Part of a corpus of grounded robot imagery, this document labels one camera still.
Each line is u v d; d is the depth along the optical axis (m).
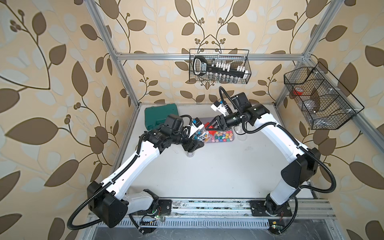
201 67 0.86
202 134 0.70
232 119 0.64
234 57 0.91
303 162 0.43
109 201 0.37
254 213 0.74
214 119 0.65
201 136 0.70
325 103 0.73
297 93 0.82
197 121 0.62
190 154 0.90
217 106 0.69
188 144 0.63
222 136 1.00
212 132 0.68
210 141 0.99
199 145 0.69
